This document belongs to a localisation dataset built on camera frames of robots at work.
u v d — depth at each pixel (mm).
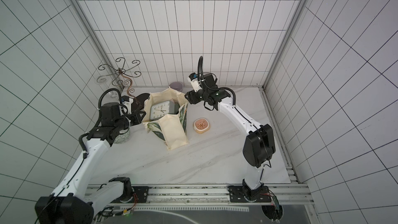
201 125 948
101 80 794
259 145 461
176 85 1162
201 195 742
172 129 796
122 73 854
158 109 848
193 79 724
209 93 640
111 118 574
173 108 830
